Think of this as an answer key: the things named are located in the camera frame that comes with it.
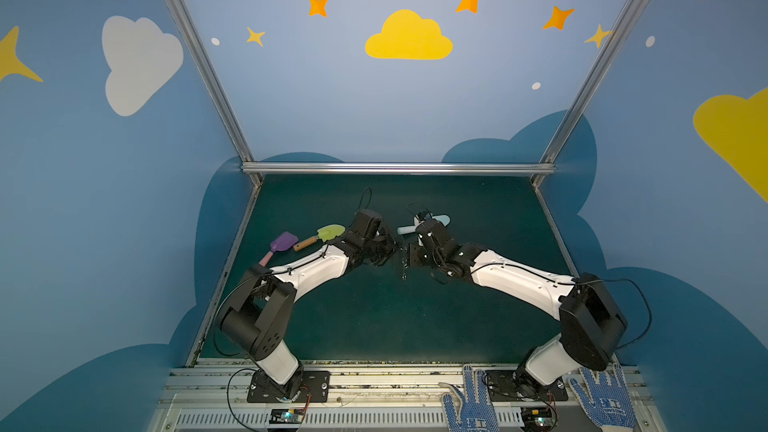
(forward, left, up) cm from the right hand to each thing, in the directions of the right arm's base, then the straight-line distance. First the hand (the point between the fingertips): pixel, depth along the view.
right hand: (410, 246), depth 86 cm
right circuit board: (-39, -32, -14) cm, 52 cm away
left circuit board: (-42, +29, -13) cm, 52 cm away
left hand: (0, 0, +1) cm, 1 cm away
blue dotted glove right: (-35, -50, -13) cm, 62 cm away
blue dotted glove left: (-39, -17, -12) cm, 44 cm away
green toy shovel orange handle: (+11, +30, -12) cm, 34 cm away
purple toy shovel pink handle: (+7, +43, -12) cm, 45 cm away
